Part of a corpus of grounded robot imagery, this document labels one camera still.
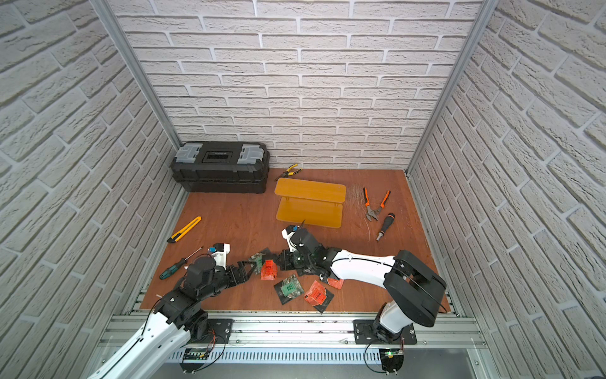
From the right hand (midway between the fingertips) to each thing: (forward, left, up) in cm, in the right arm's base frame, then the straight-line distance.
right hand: (276, 260), depth 80 cm
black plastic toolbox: (+40, +24, +9) cm, 47 cm away
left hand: (-1, +9, 0) cm, 9 cm away
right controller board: (-30, -35, -10) cm, 47 cm away
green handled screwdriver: (+2, +39, -6) cm, 40 cm away
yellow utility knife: (+18, +41, -6) cm, 45 cm away
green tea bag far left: (+5, +8, -8) cm, 12 cm away
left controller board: (-26, +26, -10) cm, 38 cm away
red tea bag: (-2, +3, -3) cm, 5 cm away
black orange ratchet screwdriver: (+16, -45, -8) cm, 48 cm away
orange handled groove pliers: (+23, -41, -9) cm, 48 cm away
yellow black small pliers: (+50, -4, -7) cm, 50 cm away
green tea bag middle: (-8, -11, +10) cm, 17 cm away
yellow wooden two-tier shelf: (+22, -15, +4) cm, 27 cm away
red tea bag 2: (-6, -21, -8) cm, 23 cm away
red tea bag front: (-10, -13, -9) cm, 19 cm away
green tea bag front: (-7, -4, -9) cm, 12 cm away
